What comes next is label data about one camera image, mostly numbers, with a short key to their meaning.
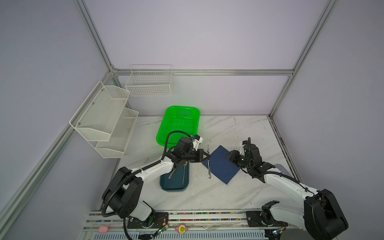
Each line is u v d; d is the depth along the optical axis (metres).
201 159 0.72
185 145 0.66
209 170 0.79
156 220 0.73
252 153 0.65
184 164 0.93
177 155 0.66
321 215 0.41
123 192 0.43
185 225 0.72
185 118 1.18
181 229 0.67
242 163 0.74
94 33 0.75
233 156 0.76
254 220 0.73
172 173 0.90
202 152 0.75
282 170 0.88
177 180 0.86
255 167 0.65
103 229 0.70
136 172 0.46
